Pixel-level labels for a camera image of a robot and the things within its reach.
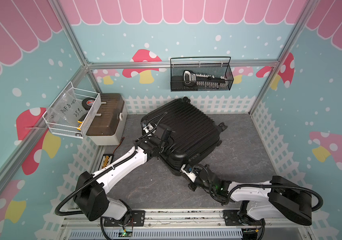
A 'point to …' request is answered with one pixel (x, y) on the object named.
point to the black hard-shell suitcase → (196, 133)
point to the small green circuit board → (126, 234)
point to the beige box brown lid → (108, 125)
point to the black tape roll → (87, 102)
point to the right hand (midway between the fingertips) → (182, 174)
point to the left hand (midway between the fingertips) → (160, 135)
